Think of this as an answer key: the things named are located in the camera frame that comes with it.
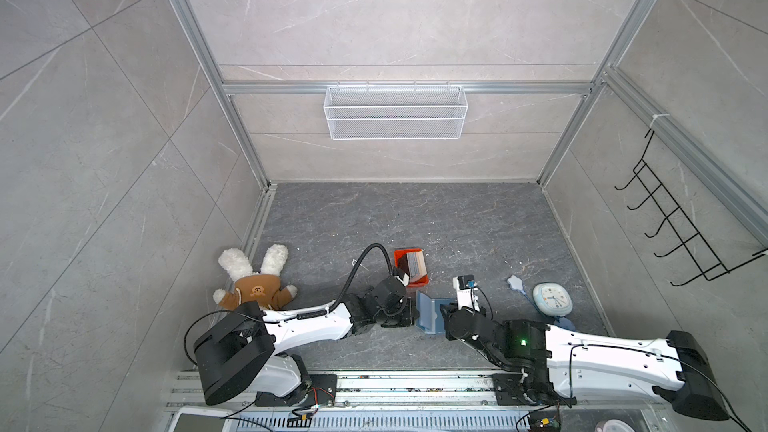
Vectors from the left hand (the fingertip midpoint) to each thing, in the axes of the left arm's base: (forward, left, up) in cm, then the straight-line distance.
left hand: (423, 309), depth 80 cm
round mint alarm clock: (+3, -39, -4) cm, 39 cm away
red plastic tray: (+18, +5, -6) cm, 19 cm away
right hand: (-1, -4, +4) cm, 6 cm away
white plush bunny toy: (+8, +45, 0) cm, 45 cm away
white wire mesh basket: (+61, +5, +22) cm, 65 cm away
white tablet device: (-22, +52, -2) cm, 57 cm away
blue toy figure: (+10, -31, -6) cm, 33 cm away
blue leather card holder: (+1, -2, -7) cm, 7 cm away
